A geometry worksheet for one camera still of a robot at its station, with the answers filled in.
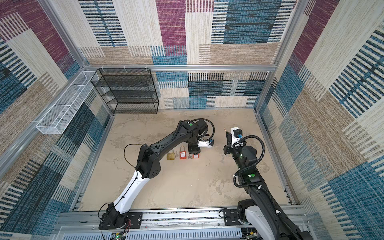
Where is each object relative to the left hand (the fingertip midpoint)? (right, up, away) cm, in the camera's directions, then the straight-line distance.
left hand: (196, 147), depth 93 cm
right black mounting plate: (+16, -31, -20) cm, 40 cm away
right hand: (+16, +9, -16) cm, 24 cm away
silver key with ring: (-4, -6, +2) cm, 8 cm away
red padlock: (0, -6, +1) cm, 6 cm away
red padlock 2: (-8, -5, +1) cm, 10 cm away
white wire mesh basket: (-66, +15, -22) cm, 71 cm away
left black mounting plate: (-30, -33, -19) cm, 49 cm away
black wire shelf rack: (-50, +38, +18) cm, 65 cm away
